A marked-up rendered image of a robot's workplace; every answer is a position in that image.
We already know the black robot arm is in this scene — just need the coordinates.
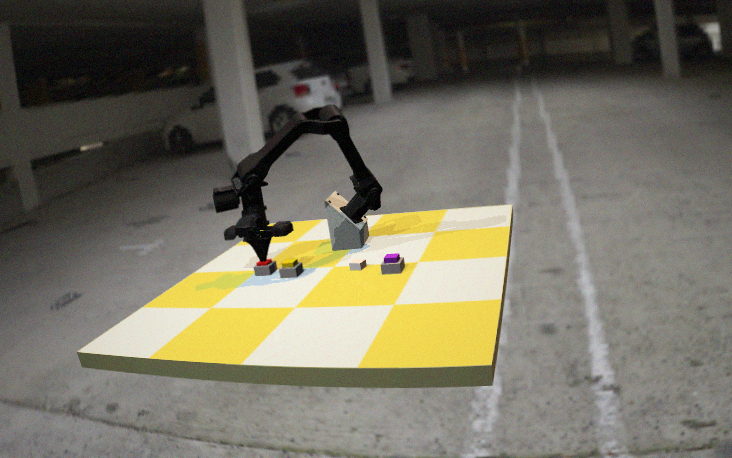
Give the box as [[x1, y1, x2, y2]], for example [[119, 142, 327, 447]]
[[212, 104, 383, 238]]

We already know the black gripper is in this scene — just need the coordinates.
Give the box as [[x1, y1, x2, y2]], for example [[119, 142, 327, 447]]
[[224, 203, 294, 262]]

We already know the red button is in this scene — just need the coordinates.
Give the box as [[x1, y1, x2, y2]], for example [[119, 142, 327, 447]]
[[254, 259, 277, 276]]

